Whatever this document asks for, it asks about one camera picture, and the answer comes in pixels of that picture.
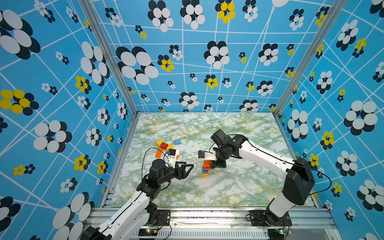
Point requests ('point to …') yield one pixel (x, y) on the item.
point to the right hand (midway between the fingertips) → (213, 160)
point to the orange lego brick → (159, 153)
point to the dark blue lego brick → (205, 171)
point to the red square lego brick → (164, 145)
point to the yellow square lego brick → (159, 143)
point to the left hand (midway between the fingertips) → (191, 164)
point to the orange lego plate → (207, 165)
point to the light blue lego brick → (177, 142)
